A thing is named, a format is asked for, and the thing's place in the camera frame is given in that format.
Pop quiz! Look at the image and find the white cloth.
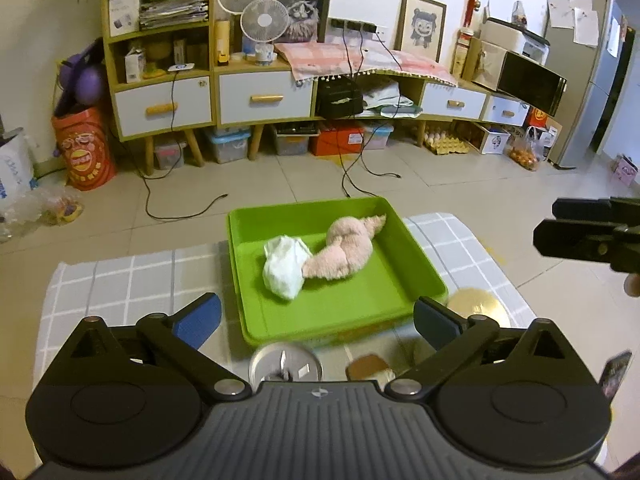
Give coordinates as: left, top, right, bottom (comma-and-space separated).
262, 235, 312, 301

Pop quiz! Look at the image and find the pink plush toy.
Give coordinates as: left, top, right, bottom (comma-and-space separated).
303, 214, 386, 281

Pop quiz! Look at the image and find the gold lid glass jar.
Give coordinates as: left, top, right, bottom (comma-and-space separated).
447, 287, 511, 328

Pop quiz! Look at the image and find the grey checkered table cloth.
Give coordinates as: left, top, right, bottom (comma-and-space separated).
34, 212, 535, 379

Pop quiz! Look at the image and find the brown round plush cookie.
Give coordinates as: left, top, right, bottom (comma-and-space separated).
345, 353, 395, 384

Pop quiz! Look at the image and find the black printed drink can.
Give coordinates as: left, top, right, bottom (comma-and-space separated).
248, 341, 322, 389

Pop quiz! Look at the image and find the bag of oranges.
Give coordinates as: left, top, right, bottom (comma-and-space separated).
506, 126, 540, 171

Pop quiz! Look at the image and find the green cookie tin tray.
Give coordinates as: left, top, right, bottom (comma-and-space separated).
226, 195, 450, 347

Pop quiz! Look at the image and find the black smartphone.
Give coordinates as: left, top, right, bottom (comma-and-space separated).
599, 350, 632, 403

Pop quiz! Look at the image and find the black microwave oven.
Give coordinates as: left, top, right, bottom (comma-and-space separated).
471, 40, 567, 116

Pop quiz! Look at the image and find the egg carton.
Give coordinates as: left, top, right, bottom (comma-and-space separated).
423, 130, 470, 155

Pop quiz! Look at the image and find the clear blue lid bin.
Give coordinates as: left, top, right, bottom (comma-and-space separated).
205, 128, 252, 164

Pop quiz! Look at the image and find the red printed snack bucket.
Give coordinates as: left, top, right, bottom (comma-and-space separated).
51, 107, 116, 191

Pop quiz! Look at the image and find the grey refrigerator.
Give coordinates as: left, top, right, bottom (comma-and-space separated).
544, 0, 628, 169

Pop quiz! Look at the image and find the orange red box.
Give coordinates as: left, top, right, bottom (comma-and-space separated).
309, 120, 363, 156

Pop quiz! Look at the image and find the white cardboard box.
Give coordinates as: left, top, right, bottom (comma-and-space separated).
0, 127, 37, 206

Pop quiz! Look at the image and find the low wooden drawer cabinet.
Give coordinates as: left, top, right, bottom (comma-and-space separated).
327, 74, 529, 146

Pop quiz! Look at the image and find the black bag on shelf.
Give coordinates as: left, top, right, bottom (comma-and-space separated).
316, 78, 363, 119

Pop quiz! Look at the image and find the purple ball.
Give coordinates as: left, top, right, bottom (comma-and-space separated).
75, 65, 108, 106

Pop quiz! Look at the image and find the framed cartoon girl picture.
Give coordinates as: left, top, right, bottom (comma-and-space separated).
395, 0, 447, 62

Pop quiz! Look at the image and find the pink checkered cloth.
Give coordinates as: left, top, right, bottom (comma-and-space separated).
274, 42, 458, 87

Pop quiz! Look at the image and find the wooden cabinet with drawers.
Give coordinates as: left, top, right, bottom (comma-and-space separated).
101, 0, 316, 174

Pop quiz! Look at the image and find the small white desk fan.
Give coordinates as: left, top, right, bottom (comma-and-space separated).
240, 0, 288, 65

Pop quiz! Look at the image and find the stack of papers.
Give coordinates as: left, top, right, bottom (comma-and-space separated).
139, 0, 209, 30

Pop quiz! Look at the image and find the framed cat picture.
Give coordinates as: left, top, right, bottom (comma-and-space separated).
277, 0, 330, 44

